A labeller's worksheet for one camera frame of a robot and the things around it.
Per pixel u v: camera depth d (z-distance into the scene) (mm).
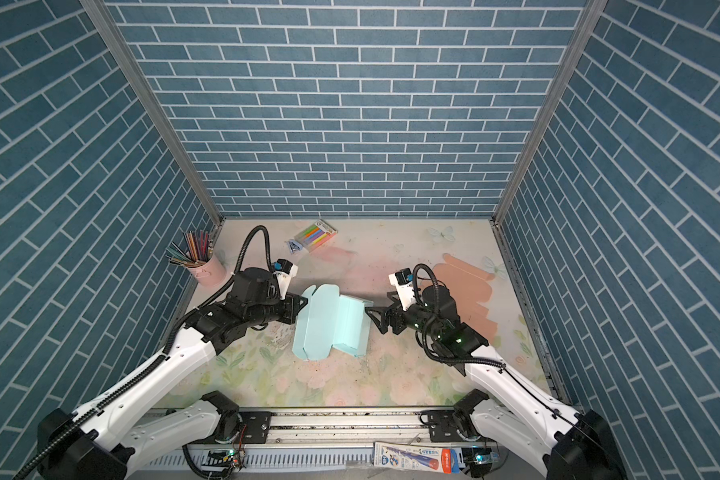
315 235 1153
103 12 704
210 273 961
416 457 693
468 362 540
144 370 444
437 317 575
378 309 690
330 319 801
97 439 385
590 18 718
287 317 676
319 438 734
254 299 590
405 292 674
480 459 703
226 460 719
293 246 1087
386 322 679
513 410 477
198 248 963
